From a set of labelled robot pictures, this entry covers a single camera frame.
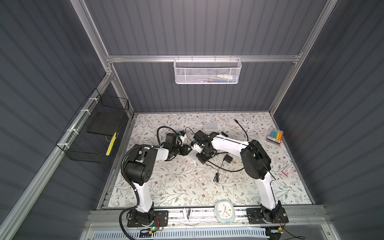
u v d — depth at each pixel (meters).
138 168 0.51
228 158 0.93
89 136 0.72
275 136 1.05
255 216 0.72
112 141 0.70
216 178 0.86
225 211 0.73
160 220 0.72
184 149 0.88
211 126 1.11
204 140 0.76
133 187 0.53
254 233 0.71
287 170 0.89
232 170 0.90
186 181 0.87
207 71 1.23
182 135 0.90
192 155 0.94
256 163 0.56
